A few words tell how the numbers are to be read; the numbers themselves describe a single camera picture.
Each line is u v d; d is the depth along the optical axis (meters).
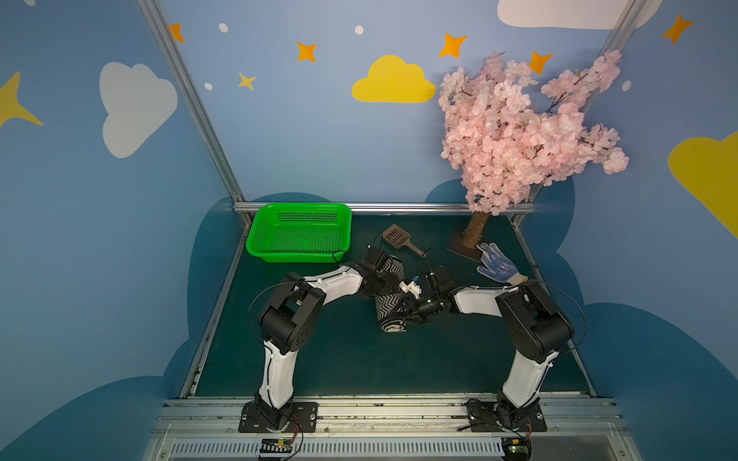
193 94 0.83
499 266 1.07
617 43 0.74
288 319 0.52
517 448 0.73
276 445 0.73
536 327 0.50
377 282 0.84
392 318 0.86
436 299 0.78
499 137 0.73
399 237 1.16
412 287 0.90
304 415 0.75
